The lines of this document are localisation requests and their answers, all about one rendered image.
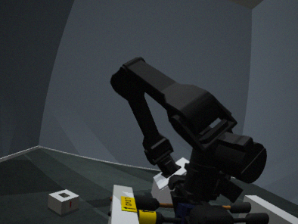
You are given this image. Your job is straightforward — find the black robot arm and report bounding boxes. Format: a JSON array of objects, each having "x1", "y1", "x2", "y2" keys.
[{"x1": 110, "y1": 57, "x2": 267, "y2": 203}]

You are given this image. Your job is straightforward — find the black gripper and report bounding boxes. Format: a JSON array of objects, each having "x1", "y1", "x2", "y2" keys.
[{"x1": 167, "y1": 160, "x2": 234, "y2": 224}]

